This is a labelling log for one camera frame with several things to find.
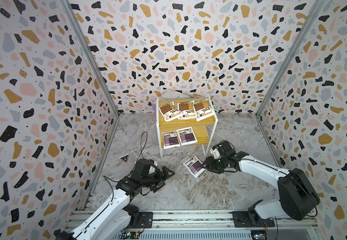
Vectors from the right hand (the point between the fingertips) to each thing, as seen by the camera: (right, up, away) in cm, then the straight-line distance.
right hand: (203, 167), depth 85 cm
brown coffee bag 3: (-2, +31, -11) cm, 33 cm away
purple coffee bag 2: (-10, +18, +2) cm, 20 cm away
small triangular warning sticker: (-50, +3, +12) cm, 51 cm away
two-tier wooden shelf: (-11, +26, -13) cm, 31 cm away
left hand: (-17, -3, -8) cm, 20 cm away
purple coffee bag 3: (-5, -1, +7) cm, 9 cm away
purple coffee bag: (-19, +16, 0) cm, 25 cm away
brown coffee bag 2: (-10, +32, -11) cm, 35 cm away
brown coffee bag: (-18, +30, -12) cm, 38 cm away
